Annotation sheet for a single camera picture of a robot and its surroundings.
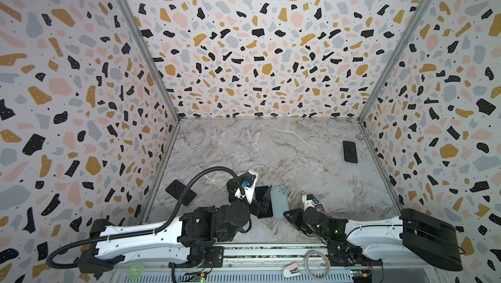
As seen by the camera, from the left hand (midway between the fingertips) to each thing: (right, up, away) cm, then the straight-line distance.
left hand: (259, 180), depth 63 cm
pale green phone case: (+9, -15, +26) cm, 31 cm away
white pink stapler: (+12, -34, +7) cm, 37 cm away
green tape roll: (-44, -34, +7) cm, 57 cm away
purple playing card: (+26, -17, +22) cm, 38 cm away
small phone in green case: (+50, +6, +45) cm, 68 cm away
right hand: (+8, -18, +16) cm, 25 cm away
